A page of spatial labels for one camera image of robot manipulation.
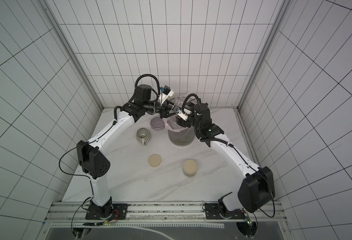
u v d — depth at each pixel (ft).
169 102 2.35
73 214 2.28
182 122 2.25
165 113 2.22
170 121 2.60
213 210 2.38
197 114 1.85
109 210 2.21
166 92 2.12
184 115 2.13
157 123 3.50
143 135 3.31
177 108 2.08
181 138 3.00
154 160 2.97
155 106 2.18
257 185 1.32
